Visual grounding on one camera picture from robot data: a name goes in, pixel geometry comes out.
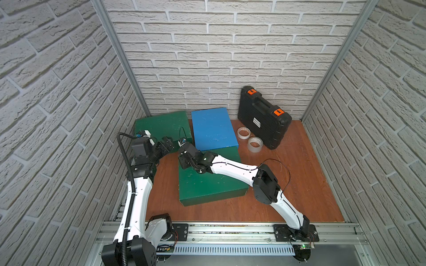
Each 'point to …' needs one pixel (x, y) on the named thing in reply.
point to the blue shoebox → (213, 129)
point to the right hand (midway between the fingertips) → (185, 155)
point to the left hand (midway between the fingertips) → (168, 139)
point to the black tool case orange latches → (265, 122)
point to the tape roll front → (255, 144)
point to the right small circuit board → (305, 246)
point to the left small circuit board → (166, 248)
